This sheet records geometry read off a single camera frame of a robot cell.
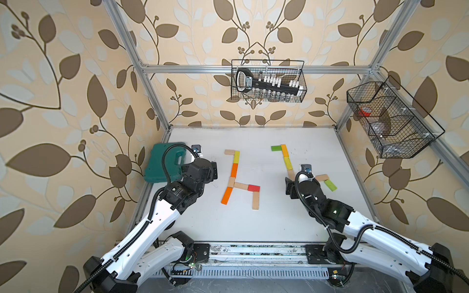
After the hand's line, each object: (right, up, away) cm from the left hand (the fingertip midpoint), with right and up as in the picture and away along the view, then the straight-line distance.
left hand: (201, 162), depth 74 cm
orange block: (+12, -7, +26) cm, 30 cm away
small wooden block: (+10, +3, +33) cm, 35 cm away
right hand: (+39, -8, +4) cm, 40 cm away
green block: (+38, +5, +35) cm, 51 cm away
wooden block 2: (+61, -11, +25) cm, 67 cm away
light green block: (+63, -14, +20) cm, 67 cm away
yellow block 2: (+43, -3, +28) cm, 52 cm away
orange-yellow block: (+43, +4, +34) cm, 55 cm away
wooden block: (+11, -13, +22) cm, 28 cm away
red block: (+22, -15, +20) cm, 33 cm away
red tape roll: (+72, +22, +7) cm, 76 cm away
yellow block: (+14, 0, +32) cm, 34 cm away
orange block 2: (+9, -18, +17) cm, 27 cm away
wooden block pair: (+16, -14, +20) cm, 29 cm away
